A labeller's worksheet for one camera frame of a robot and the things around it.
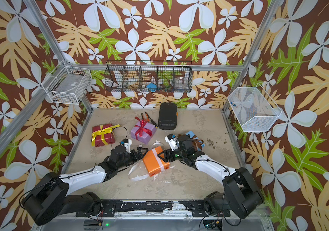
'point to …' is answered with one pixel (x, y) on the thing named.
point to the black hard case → (168, 118)
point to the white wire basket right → (253, 108)
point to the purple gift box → (143, 132)
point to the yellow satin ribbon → (102, 132)
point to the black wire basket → (146, 76)
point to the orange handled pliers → (148, 119)
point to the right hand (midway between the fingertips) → (161, 153)
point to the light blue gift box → (191, 134)
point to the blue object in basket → (152, 87)
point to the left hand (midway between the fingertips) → (145, 150)
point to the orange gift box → (154, 164)
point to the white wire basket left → (68, 84)
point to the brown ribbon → (197, 142)
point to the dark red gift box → (109, 138)
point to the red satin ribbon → (141, 128)
